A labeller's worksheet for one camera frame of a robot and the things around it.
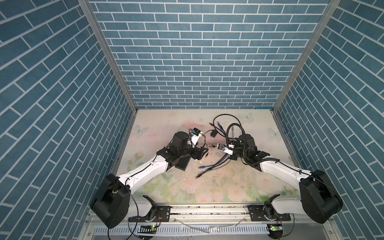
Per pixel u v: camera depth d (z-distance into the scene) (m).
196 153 0.72
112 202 0.41
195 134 0.71
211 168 0.89
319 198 0.43
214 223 0.72
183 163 0.90
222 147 0.72
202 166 0.90
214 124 1.11
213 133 1.05
